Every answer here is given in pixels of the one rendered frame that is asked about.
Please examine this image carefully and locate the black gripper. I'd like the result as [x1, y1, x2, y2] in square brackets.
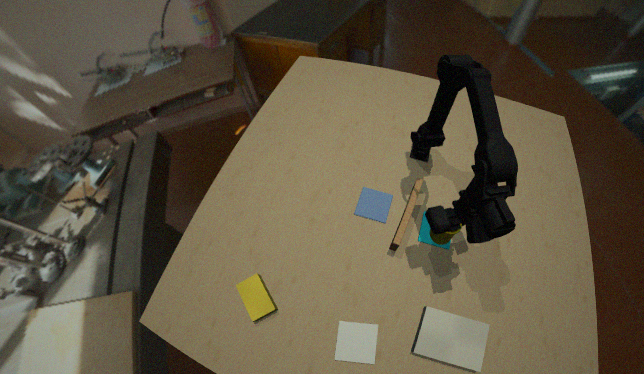
[425, 190, 479, 234]

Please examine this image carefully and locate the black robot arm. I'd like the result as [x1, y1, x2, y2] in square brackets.
[410, 54, 518, 244]

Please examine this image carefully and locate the yellow rectangular block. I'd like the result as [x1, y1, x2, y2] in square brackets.
[236, 274, 278, 322]

